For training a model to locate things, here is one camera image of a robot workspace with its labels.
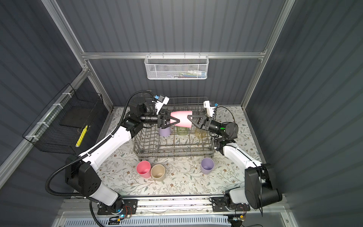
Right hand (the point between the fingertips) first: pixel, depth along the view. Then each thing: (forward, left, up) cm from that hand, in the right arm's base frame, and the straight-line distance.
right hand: (190, 121), depth 63 cm
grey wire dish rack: (+11, -2, -36) cm, 38 cm away
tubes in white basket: (+42, 0, -3) cm, 42 cm away
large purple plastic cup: (+15, +17, -30) cm, 37 cm away
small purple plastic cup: (-6, -11, -36) cm, 38 cm away
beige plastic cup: (-11, +19, -35) cm, 42 cm away
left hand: (+2, +4, -2) cm, 5 cm away
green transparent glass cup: (+15, +5, -29) cm, 33 cm away
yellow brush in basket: (-2, +54, -9) cm, 55 cm away
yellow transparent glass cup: (+20, -9, -38) cm, 44 cm away
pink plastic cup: (-9, +28, -35) cm, 46 cm away
